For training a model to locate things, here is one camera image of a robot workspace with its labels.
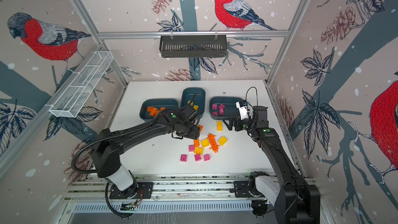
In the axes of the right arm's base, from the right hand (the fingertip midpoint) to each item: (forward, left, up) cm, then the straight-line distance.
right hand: (229, 119), depth 81 cm
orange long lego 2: (+14, +51, -13) cm, 54 cm away
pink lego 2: (-15, +17, -17) cm, 28 cm away
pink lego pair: (-16, +25, -15) cm, 33 cm away
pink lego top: (+19, +3, -13) cm, 23 cm away
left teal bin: (+18, +40, -11) cm, 45 cm away
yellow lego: (-11, +17, -15) cm, 25 cm away
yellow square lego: (-5, +3, -15) cm, 16 cm away
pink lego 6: (+13, +8, -14) cm, 21 cm away
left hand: (-8, +18, -4) cm, 20 cm away
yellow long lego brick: (+4, +5, -16) cm, 17 cm away
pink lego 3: (-10, +21, -14) cm, 27 cm away
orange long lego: (-7, +19, -16) cm, 25 cm away
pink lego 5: (+19, +8, -13) cm, 24 cm away
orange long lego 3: (+16, +44, -13) cm, 48 cm away
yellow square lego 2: (-7, +14, -14) cm, 21 cm away
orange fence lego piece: (-8, +8, -16) cm, 19 cm away
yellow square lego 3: (+21, +26, -12) cm, 36 cm away
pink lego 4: (+14, +3, -13) cm, 20 cm away
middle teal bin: (+27, +27, -10) cm, 39 cm away
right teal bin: (+19, -4, -18) cm, 26 cm away
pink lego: (-15, +12, -14) cm, 24 cm away
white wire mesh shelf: (0, +77, +17) cm, 79 cm away
